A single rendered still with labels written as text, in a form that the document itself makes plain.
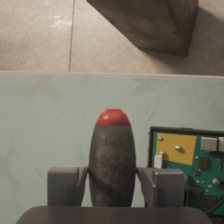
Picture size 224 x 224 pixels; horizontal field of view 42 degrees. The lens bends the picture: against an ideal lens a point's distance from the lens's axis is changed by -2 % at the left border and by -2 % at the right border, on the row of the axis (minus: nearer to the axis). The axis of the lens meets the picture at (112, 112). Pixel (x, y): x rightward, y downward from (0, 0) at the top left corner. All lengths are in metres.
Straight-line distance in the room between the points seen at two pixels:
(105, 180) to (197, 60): 1.23
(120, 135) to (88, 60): 1.32
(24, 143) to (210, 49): 1.08
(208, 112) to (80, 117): 0.15
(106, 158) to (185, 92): 0.20
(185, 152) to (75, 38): 1.25
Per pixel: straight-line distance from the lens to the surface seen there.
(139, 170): 0.16
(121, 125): 0.16
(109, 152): 0.15
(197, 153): 0.33
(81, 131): 0.37
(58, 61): 1.54
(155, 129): 0.34
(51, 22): 1.61
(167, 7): 0.73
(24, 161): 0.42
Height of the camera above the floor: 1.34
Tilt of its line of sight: 72 degrees down
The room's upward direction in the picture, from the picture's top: 90 degrees counter-clockwise
